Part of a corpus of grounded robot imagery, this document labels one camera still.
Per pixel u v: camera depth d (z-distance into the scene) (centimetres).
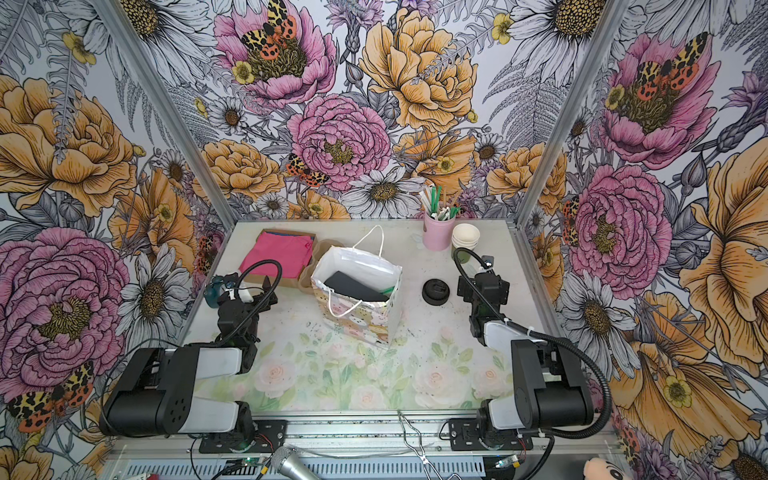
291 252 108
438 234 108
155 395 44
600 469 64
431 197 105
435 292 99
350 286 86
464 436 74
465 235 105
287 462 68
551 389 44
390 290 83
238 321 67
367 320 76
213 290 92
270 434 73
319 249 107
